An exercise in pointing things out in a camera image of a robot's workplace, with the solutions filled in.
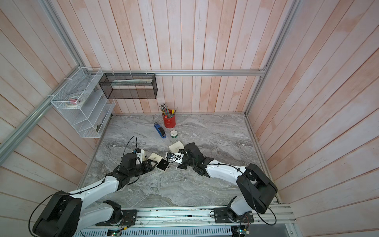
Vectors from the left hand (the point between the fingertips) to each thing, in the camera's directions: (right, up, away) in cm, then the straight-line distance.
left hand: (154, 165), depth 87 cm
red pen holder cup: (+7, +29, +19) cm, 36 cm away
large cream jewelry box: (+12, +10, +9) cm, 18 cm away
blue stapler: (0, +21, +17) cm, 27 cm away
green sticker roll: (+10, +18, +18) cm, 27 cm away
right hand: (+12, +7, -2) cm, 14 cm away
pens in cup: (+6, +34, +18) cm, 39 cm away
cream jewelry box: (+4, 0, +3) cm, 5 cm away
